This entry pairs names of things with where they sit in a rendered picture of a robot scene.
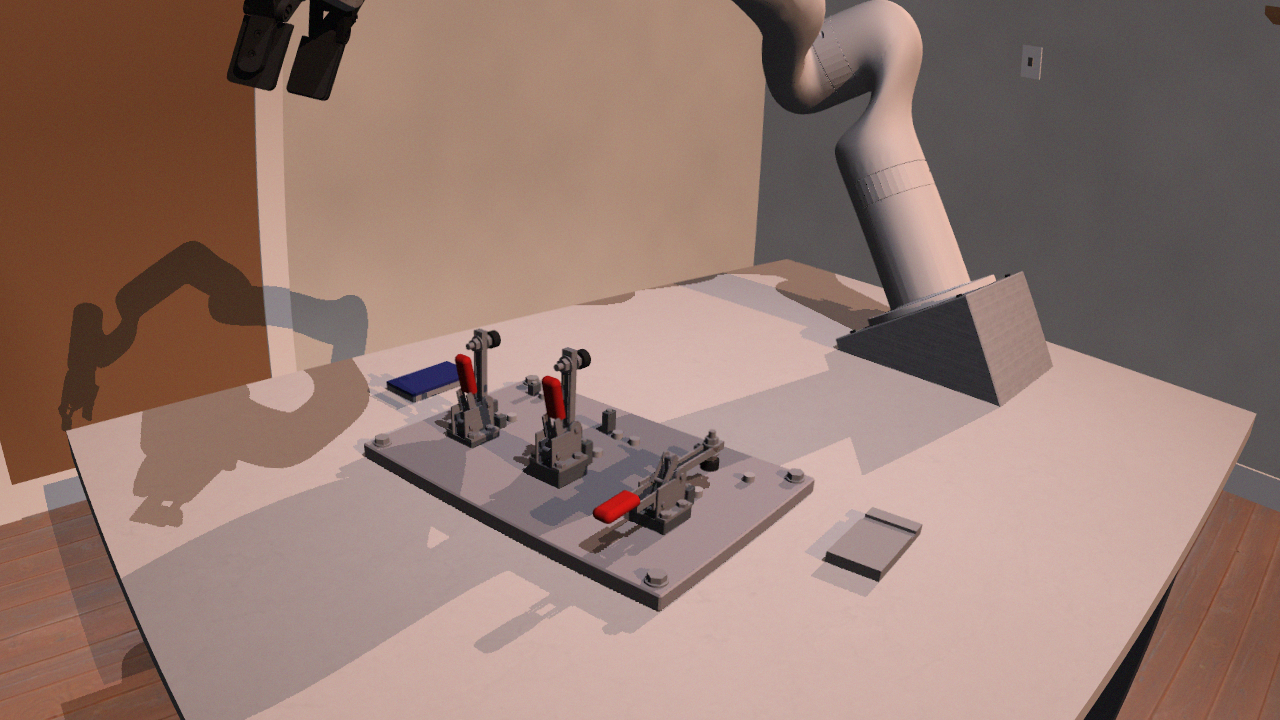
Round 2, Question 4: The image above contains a blue plate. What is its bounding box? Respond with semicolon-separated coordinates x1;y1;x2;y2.
387;361;460;402

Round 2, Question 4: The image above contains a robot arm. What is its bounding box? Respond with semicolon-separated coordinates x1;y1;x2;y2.
732;0;996;325

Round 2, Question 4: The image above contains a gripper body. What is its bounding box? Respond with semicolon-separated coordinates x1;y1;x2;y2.
323;0;364;12

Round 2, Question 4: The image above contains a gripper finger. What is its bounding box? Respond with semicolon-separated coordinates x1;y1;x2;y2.
227;0;303;91
285;0;362;101

